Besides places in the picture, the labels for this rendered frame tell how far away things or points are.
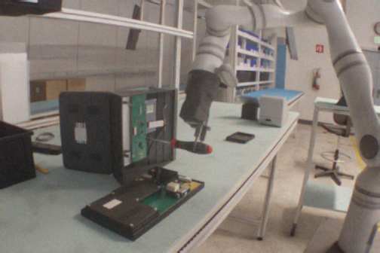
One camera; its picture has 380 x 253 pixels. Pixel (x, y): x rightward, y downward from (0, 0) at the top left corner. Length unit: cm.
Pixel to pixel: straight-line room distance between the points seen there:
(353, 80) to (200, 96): 37
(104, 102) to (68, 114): 11
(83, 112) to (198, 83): 29
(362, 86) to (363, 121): 8
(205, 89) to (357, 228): 51
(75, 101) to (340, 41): 68
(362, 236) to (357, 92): 35
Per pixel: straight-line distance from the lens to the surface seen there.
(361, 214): 71
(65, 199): 60
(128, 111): 63
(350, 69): 69
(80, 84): 445
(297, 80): 709
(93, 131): 69
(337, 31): 74
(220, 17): 70
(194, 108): 60
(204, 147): 60
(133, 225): 45
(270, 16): 75
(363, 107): 66
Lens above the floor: 128
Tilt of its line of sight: 13 degrees down
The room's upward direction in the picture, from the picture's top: 2 degrees clockwise
